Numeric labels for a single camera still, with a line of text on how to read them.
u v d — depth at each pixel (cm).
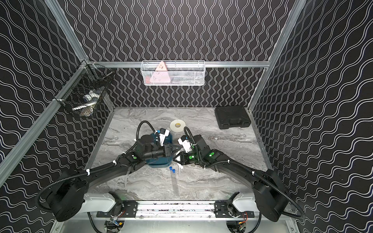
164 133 73
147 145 62
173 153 72
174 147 76
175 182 83
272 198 41
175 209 76
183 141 73
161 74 90
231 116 106
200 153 62
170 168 88
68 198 42
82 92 92
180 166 74
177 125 110
